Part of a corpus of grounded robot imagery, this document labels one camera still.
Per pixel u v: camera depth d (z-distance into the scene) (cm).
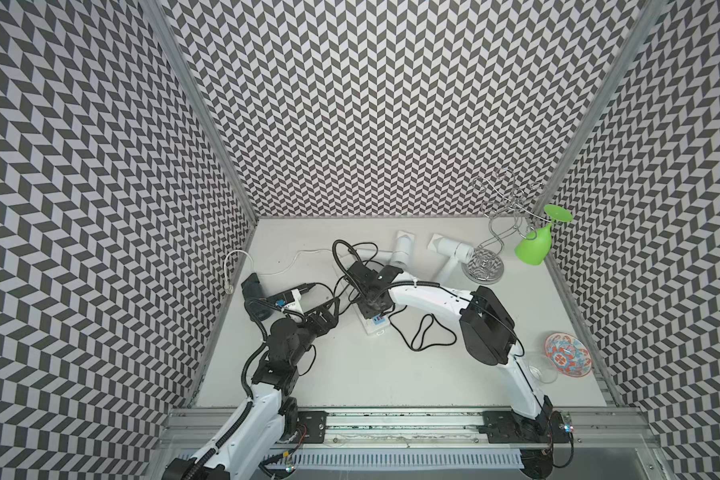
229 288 102
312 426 72
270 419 56
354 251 105
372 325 89
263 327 61
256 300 91
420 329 89
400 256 101
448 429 74
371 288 68
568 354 84
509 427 72
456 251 99
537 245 82
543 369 81
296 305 73
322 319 73
